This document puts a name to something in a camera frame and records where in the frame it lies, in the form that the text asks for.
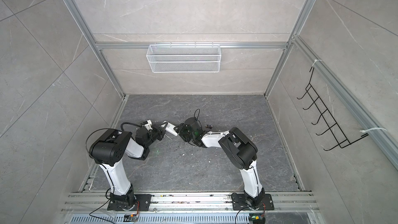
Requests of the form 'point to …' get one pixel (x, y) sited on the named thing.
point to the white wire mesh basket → (184, 58)
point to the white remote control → (170, 128)
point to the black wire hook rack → (340, 139)
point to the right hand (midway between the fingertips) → (174, 129)
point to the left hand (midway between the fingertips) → (168, 119)
